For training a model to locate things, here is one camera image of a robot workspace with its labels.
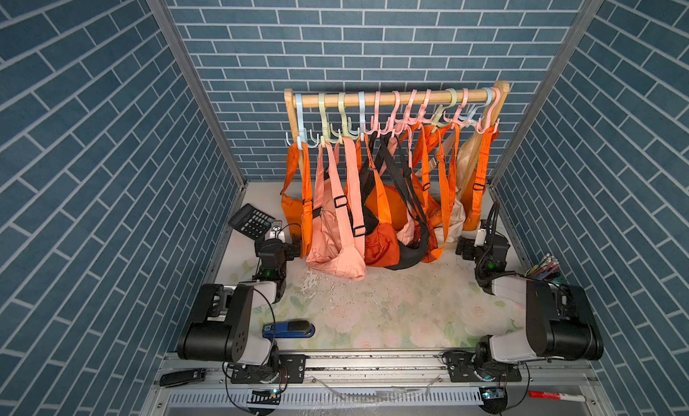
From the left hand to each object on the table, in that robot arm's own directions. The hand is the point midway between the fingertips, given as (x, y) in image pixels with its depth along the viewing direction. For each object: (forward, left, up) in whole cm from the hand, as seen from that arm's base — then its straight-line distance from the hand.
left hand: (285, 235), depth 92 cm
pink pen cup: (-16, -79, +8) cm, 81 cm away
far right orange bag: (+1, -59, +23) cm, 63 cm away
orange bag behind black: (+4, -48, +21) cm, 52 cm away
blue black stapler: (-29, -6, -6) cm, 30 cm away
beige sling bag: (+1, -58, +7) cm, 58 cm away
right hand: (0, -67, -1) cm, 67 cm away
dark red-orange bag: (-10, -32, +12) cm, 36 cm away
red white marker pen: (-45, -73, -7) cm, 86 cm away
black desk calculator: (+12, +17, -7) cm, 22 cm away
